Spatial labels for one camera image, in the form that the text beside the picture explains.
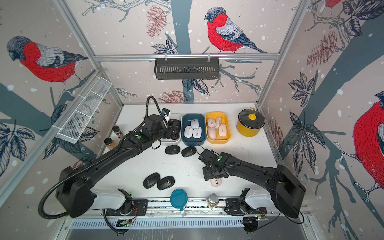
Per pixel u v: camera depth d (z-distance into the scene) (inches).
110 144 34.9
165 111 27.5
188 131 39.6
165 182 31.3
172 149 36.4
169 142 36.3
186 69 41.8
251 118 37.0
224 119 42.1
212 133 39.5
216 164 22.8
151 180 32.0
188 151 36.5
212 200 26.3
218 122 40.8
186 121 42.1
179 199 27.6
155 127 24.0
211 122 40.1
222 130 39.6
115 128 37.2
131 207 27.4
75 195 15.4
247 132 39.6
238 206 28.9
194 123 40.9
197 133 39.5
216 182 31.3
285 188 16.4
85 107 35.1
